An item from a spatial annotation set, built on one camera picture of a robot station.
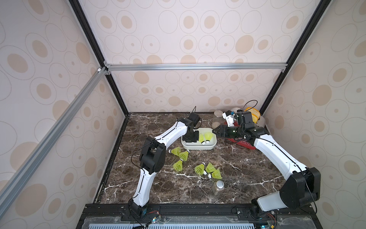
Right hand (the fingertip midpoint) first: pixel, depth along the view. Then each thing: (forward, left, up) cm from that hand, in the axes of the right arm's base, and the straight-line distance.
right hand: (213, 132), depth 80 cm
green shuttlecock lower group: (-11, +20, -21) cm, 31 cm away
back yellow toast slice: (+16, -28, -1) cm, 32 cm away
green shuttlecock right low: (-16, -2, -19) cm, 25 cm away
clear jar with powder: (+19, -6, -10) cm, 22 cm away
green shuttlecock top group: (-3, +22, -16) cm, 28 cm away
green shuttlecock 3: (-12, +7, -22) cm, 26 cm away
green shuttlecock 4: (-13, +1, -18) cm, 22 cm away
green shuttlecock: (+10, +1, -18) cm, 21 cm away
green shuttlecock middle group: (-4, +17, -19) cm, 26 cm away
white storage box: (+5, +8, -21) cm, 23 cm away
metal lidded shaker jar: (-26, -2, -12) cm, 29 cm away
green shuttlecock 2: (+9, +5, -19) cm, 21 cm away
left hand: (+4, +8, -13) cm, 15 cm away
